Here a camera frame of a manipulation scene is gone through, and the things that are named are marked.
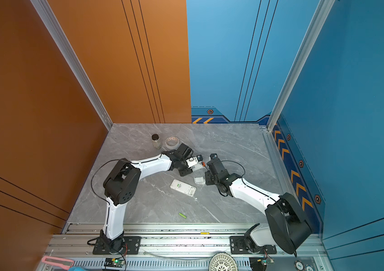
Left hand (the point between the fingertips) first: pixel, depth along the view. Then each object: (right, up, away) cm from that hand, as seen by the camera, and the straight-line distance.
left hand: (189, 165), depth 99 cm
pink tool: (-50, -36, -30) cm, 68 cm away
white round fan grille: (+15, -35, -30) cm, 49 cm away
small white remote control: (+5, 0, -3) cm, 6 cm away
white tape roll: (-12, +14, +13) cm, 23 cm away
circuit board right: (+31, -37, -29) cm, 56 cm away
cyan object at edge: (-43, -36, -33) cm, 65 cm away
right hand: (+10, -3, -10) cm, 15 cm away
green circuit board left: (-31, -37, -28) cm, 56 cm away
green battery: (-3, -22, -17) cm, 28 cm away
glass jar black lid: (-20, +14, +4) cm, 25 cm away
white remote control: (-3, -11, -9) cm, 14 cm away
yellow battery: (+8, -29, -20) cm, 36 cm away
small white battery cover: (+6, -7, -5) cm, 11 cm away
